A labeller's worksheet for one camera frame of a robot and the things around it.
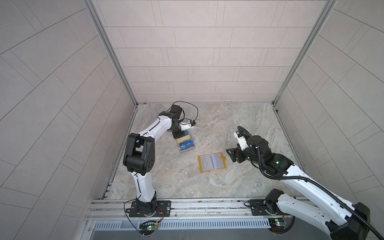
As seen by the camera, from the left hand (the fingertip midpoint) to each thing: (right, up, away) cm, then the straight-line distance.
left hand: (183, 129), depth 94 cm
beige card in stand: (0, -6, -3) cm, 6 cm away
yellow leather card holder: (+17, -18, -7) cm, 26 cm away
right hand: (+26, -8, -19) cm, 33 cm away
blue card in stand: (+2, -9, -3) cm, 10 cm away
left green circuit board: (-11, -41, -29) cm, 51 cm away
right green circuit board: (+47, -40, -25) cm, 67 cm away
